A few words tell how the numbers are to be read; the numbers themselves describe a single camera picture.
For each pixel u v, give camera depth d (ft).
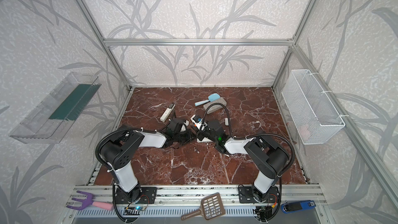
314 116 2.02
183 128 2.64
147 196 2.37
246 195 2.42
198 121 2.42
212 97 3.77
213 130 2.22
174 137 2.49
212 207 2.33
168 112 3.43
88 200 2.39
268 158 1.52
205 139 2.61
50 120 2.12
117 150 1.60
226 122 2.93
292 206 2.31
